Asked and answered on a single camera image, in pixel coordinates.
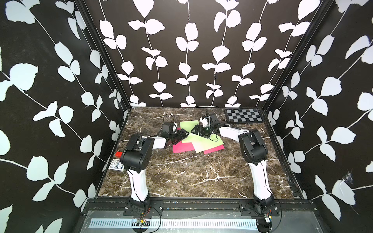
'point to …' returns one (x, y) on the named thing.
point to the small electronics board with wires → (140, 223)
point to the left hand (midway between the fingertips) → (187, 133)
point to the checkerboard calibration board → (243, 115)
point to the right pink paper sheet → (215, 149)
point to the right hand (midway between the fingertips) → (193, 131)
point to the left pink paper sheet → (182, 147)
